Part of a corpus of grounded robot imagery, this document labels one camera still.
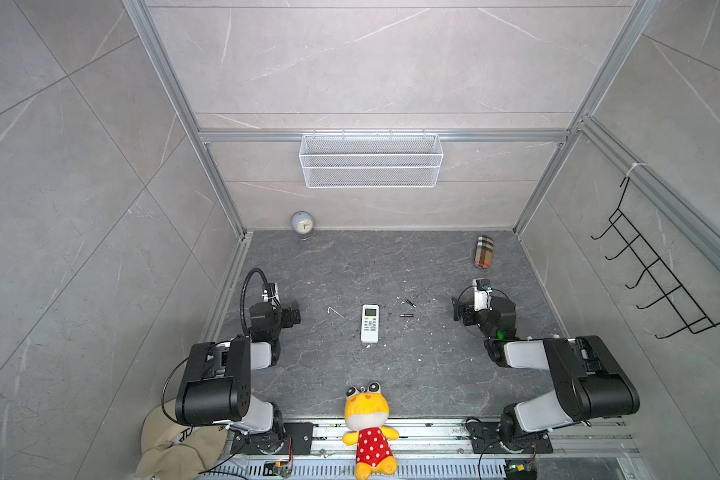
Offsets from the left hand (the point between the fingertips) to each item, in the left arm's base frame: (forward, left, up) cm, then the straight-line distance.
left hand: (278, 296), depth 94 cm
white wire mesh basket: (+38, -31, +24) cm, 55 cm away
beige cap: (-41, +19, -1) cm, 45 cm away
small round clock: (+33, -4, +1) cm, 33 cm away
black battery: (-6, -41, -5) cm, 42 cm away
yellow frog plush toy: (-35, -27, +2) cm, 44 cm away
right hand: (-1, -61, +1) cm, 61 cm away
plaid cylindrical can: (+18, -73, -3) cm, 76 cm away
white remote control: (-7, -29, -4) cm, 30 cm away
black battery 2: (-2, -44, -5) cm, 44 cm away
